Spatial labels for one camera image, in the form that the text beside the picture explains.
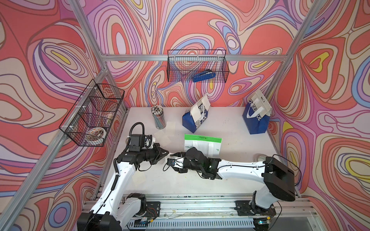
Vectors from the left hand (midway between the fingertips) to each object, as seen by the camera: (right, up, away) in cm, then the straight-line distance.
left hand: (170, 152), depth 75 cm
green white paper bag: (+21, +3, -2) cm, 22 cm away
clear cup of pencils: (-10, +23, +18) cm, 31 cm away
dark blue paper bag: (+55, +22, +18) cm, 62 cm away
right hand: (+1, -5, +1) cm, 5 cm away
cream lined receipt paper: (-20, -17, +9) cm, 28 cm away
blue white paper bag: (+15, +21, +16) cm, 30 cm away
